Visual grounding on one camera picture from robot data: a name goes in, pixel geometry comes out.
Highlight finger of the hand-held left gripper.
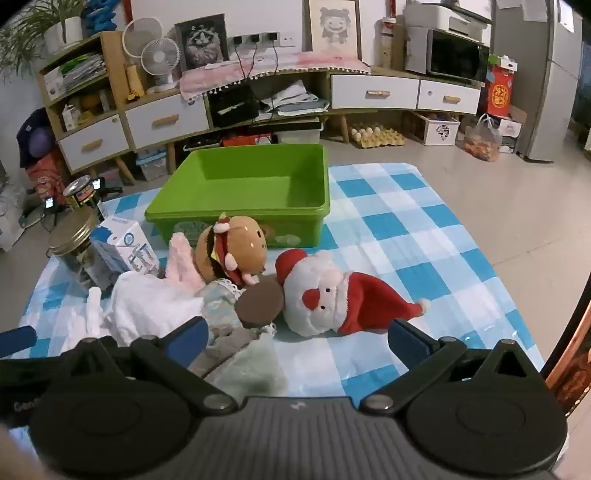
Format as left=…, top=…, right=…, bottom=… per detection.
left=0, top=325, right=38, bottom=360

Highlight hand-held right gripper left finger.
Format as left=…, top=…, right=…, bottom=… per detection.
left=61, top=316, right=239, bottom=414

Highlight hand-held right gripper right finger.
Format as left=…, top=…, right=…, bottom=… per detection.
left=360, top=318, right=544, bottom=414

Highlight white mouse plush toy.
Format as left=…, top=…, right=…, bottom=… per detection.
left=85, top=232, right=206, bottom=348

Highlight grey fleece cloth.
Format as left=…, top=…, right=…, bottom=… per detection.
left=187, top=329, right=290, bottom=400

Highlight brown round plush cushion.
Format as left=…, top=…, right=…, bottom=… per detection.
left=234, top=280, right=285, bottom=330

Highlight santa plush toy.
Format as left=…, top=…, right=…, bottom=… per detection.
left=275, top=248, right=430, bottom=337

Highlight burger plush toy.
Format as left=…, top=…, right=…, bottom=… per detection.
left=194, top=212, right=269, bottom=290

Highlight green plastic bin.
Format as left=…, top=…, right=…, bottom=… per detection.
left=144, top=143, right=331, bottom=248

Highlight blue white checkered blanket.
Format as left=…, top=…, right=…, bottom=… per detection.
left=18, top=161, right=546, bottom=400

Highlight white blue milk carton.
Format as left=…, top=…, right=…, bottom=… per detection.
left=89, top=215, right=160, bottom=288

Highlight glass jar with gold lid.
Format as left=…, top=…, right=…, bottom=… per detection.
left=45, top=211, right=117, bottom=292

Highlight white plastic bag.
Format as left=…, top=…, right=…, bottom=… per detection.
left=0, top=184, right=27, bottom=253

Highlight black yellow tin can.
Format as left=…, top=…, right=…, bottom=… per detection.
left=63, top=175, right=105, bottom=219

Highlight red printed bag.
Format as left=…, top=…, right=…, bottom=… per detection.
left=25, top=154, right=71, bottom=205

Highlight dark purple bag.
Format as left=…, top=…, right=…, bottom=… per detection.
left=17, top=109, right=59, bottom=168

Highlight egg carton tray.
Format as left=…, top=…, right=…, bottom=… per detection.
left=348, top=122, right=407, bottom=150

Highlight flat red box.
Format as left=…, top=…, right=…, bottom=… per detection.
left=222, top=133, right=274, bottom=149

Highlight plastic bag of oranges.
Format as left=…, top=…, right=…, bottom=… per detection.
left=462, top=113, right=503, bottom=162

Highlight white storage box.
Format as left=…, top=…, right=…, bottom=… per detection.
left=414, top=113, right=462, bottom=147

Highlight wooden shelf unit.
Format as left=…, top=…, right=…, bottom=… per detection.
left=37, top=31, right=136, bottom=175

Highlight black box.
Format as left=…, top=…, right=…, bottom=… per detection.
left=206, top=85, right=260, bottom=129

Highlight cardboard box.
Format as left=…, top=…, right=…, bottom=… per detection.
left=501, top=106, right=528, bottom=154

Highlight wooden cabinet with white drawers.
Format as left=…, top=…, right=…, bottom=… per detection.
left=121, top=65, right=486, bottom=160

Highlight yellow toy vehicle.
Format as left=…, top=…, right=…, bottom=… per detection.
left=125, top=65, right=147, bottom=103

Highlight folded cloths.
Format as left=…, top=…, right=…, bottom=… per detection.
left=257, top=79, right=331, bottom=116

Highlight red gift box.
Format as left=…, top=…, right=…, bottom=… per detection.
left=482, top=64, right=516, bottom=119

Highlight small white fan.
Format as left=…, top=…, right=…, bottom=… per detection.
left=140, top=38, right=182, bottom=94

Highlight white microwave oven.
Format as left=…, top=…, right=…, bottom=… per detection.
left=405, top=26, right=491, bottom=85

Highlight pink table runner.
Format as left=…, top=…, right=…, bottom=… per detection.
left=178, top=50, right=373, bottom=103

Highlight framed cat picture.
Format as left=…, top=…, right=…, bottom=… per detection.
left=174, top=13, right=230, bottom=73

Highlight grey refrigerator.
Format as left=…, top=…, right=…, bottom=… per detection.
left=493, top=0, right=585, bottom=163

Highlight tall cylindrical container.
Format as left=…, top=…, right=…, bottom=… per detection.
left=379, top=16, right=396, bottom=68

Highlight large white fan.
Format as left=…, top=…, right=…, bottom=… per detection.
left=122, top=17, right=164, bottom=59

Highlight potted green plant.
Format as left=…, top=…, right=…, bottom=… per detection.
left=0, top=0, right=86, bottom=71

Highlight framed cartoon drawing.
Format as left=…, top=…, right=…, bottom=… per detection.
left=308, top=0, right=362, bottom=64

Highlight white printer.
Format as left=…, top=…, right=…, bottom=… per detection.
left=403, top=2, right=493, bottom=36

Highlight blue plush toy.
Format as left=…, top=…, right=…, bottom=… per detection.
left=83, top=0, right=119, bottom=33

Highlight white wall outlet strip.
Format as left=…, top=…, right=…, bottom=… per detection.
left=231, top=31, right=299, bottom=49

